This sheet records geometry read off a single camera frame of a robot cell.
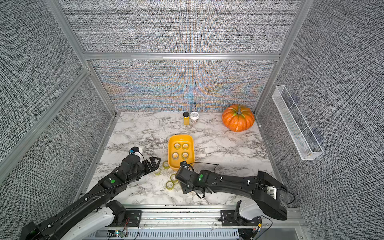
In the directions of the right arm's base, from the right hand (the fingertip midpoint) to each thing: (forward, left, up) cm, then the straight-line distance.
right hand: (184, 181), depth 80 cm
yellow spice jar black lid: (+45, 0, 0) cm, 45 cm away
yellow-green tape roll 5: (+3, +7, -6) cm, 9 cm away
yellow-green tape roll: (+25, +6, -6) cm, 27 cm away
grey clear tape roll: (+18, +6, -5) cm, 19 cm away
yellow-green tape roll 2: (+25, 0, -6) cm, 26 cm away
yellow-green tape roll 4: (+12, +12, -5) cm, 17 cm away
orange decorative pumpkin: (+40, -36, +6) cm, 54 cm away
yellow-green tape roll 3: (+18, 0, -5) cm, 19 cm away
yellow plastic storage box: (+24, +3, -6) cm, 25 cm away
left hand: (+8, +13, +8) cm, 18 cm away
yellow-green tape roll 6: (-1, +8, -5) cm, 9 cm away
